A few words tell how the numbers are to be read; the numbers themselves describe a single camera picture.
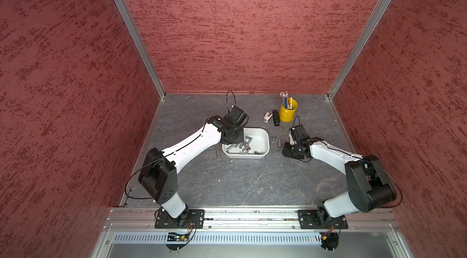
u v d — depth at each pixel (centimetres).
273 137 99
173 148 47
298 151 68
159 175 43
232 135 62
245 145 96
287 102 101
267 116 107
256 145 98
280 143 97
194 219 74
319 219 67
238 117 65
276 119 105
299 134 74
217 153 93
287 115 101
